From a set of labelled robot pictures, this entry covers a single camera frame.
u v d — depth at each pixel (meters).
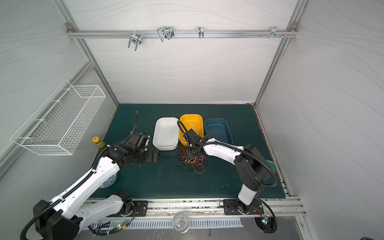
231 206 0.70
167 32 0.77
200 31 0.72
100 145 0.81
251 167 0.46
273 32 0.77
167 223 0.70
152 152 0.69
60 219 0.37
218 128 1.05
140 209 0.73
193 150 0.63
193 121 1.08
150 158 0.68
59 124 0.68
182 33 0.79
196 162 0.87
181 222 0.64
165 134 1.03
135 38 0.79
